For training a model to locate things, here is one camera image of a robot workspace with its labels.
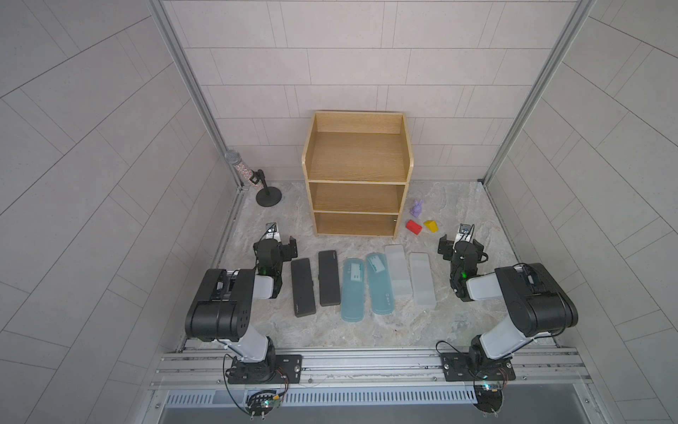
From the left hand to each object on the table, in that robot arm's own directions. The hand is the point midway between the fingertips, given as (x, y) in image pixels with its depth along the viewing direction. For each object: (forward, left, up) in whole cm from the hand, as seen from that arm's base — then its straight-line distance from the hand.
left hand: (282, 234), depth 95 cm
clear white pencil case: (-13, -41, -2) cm, 43 cm away
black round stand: (+20, +9, -2) cm, 22 cm away
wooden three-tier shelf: (+8, -27, +26) cm, 39 cm away
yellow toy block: (+6, -57, -2) cm, 57 cm away
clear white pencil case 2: (-16, -49, -2) cm, 52 cm away
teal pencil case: (-21, -26, -4) cm, 34 cm away
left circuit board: (-49, -3, -3) cm, 49 cm away
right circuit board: (-47, -61, -4) cm, 78 cm away
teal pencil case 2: (-17, -35, -3) cm, 39 cm away
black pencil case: (-18, -9, -4) cm, 21 cm away
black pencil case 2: (-15, -18, -5) cm, 24 cm away
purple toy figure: (+12, -51, +1) cm, 52 cm away
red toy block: (+6, -50, -3) cm, 50 cm away
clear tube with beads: (+14, +14, +24) cm, 31 cm away
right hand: (0, -64, +2) cm, 64 cm away
